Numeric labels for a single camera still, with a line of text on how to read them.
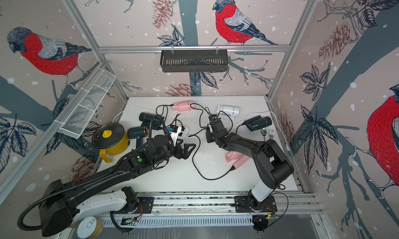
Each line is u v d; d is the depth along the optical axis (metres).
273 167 0.46
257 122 1.00
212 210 0.73
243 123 1.04
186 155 0.66
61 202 0.39
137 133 0.95
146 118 1.01
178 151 0.65
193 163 0.85
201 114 1.10
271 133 0.98
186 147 0.66
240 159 0.88
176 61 1.07
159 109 1.12
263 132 1.00
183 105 1.09
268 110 1.13
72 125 0.78
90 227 0.64
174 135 0.67
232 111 1.05
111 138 0.87
